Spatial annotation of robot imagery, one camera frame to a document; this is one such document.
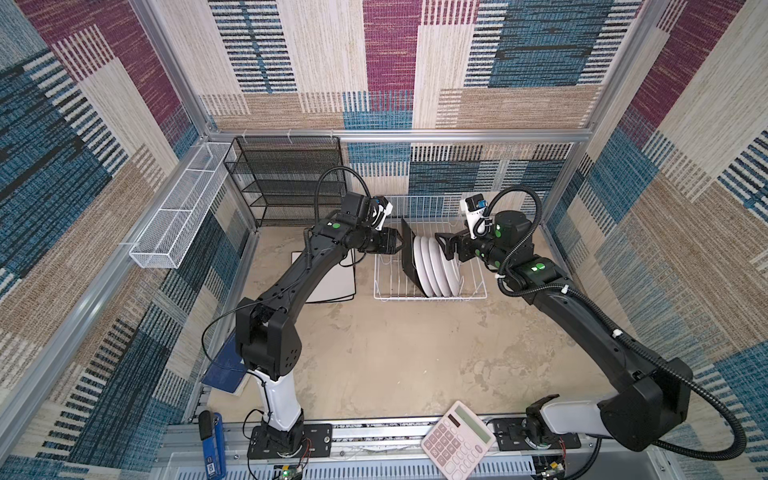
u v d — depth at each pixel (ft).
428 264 2.85
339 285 3.27
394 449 2.39
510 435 2.39
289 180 3.57
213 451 2.32
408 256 2.86
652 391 1.28
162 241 2.30
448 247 2.26
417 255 2.87
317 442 2.40
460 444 2.34
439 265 2.86
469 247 2.20
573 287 1.67
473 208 2.10
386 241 2.40
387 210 2.55
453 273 2.93
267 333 1.54
